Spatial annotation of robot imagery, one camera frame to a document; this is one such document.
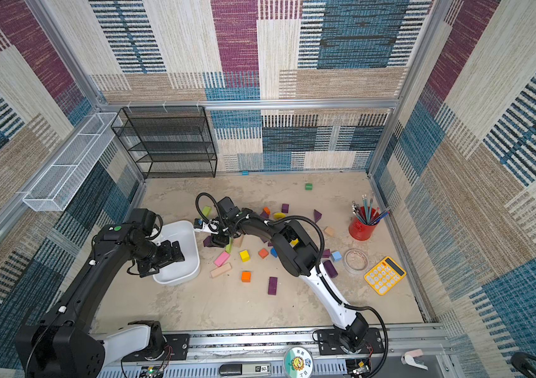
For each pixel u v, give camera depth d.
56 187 0.71
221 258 0.92
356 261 0.91
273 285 0.85
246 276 0.87
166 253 0.70
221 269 0.89
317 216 1.03
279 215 1.04
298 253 0.62
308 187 1.15
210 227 0.86
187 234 0.97
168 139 1.08
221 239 0.89
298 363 0.64
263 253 0.94
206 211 0.81
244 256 0.91
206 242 0.97
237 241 0.94
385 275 0.87
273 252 0.93
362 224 0.89
